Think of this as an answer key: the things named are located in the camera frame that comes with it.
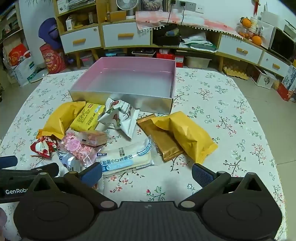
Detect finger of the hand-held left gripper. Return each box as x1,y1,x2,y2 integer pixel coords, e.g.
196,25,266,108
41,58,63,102
0,156,18,168
35,162,66,178

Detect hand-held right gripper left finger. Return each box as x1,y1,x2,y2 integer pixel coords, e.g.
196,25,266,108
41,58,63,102
27,162,118,211

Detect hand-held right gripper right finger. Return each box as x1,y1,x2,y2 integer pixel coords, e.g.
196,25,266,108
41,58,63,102
179,163,264,210

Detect red and white snack packet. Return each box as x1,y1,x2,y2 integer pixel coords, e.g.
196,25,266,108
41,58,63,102
30,136,58,159

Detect pink sprinkled cake packet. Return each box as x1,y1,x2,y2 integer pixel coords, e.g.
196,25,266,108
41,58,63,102
57,128,102,167

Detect clear wafer biscuit packet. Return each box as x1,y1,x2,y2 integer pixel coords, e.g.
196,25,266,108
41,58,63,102
79,130,109,146

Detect clear bread packet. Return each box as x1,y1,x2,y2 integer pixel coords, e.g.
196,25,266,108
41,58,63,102
96,136,155,173

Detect plain yellow snack packet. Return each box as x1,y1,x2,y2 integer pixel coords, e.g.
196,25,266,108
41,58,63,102
37,101,86,139
154,111,219,164

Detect gold bar packet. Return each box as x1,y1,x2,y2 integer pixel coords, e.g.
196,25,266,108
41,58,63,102
136,113,185,162

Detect yellow printed biscuit packet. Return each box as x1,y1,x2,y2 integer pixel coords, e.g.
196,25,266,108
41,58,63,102
69,103,105,131

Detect pink and silver box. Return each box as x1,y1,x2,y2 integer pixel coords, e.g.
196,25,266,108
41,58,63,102
69,57,176,115

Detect floral tablecloth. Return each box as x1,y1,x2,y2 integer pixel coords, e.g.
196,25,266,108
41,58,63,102
0,68,287,241

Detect round pale tray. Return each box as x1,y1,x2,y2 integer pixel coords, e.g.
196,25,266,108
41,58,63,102
30,70,49,82

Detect white plastic bag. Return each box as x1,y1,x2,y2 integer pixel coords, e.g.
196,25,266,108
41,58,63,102
10,56,38,87

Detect red cartoon print bag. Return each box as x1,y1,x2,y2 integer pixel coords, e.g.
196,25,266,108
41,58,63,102
39,44,66,75

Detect red and white bag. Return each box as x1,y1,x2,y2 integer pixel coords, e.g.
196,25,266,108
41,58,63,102
7,43,31,67

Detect egg carton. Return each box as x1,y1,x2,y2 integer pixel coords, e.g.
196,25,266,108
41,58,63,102
222,62,250,80

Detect clear storage bin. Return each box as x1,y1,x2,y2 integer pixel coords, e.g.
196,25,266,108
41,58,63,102
185,56,212,69

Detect white cardboard box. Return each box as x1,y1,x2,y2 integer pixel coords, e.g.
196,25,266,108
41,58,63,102
251,65,278,90

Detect red gift box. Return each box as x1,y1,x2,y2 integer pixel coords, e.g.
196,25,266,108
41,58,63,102
276,82,296,102

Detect white folded bags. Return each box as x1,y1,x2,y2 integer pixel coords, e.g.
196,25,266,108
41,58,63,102
179,32,219,52

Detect purple plush cushion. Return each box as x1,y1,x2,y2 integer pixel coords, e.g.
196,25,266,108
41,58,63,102
38,17,62,50

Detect black bag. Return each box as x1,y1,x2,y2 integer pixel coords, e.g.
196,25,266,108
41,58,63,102
153,24,182,45

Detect glass bowl of small oranges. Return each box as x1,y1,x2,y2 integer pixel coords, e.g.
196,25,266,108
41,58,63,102
236,25,253,40

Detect pink patterned cloth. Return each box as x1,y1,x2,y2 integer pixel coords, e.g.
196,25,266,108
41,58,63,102
135,10,243,39

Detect black microwave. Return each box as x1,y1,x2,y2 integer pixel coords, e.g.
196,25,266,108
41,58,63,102
268,27,296,64

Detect wooden cabinet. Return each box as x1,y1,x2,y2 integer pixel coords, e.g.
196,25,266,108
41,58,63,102
53,0,296,79

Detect brown cardboard box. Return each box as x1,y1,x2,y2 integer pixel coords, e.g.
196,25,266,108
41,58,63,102
109,10,127,22

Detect white fan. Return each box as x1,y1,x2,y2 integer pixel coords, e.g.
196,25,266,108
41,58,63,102
116,0,136,19

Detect white drawer yellow handle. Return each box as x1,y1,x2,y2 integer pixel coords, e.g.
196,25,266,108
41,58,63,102
102,22,151,49
217,34,264,65
258,51,290,77
60,26,102,54

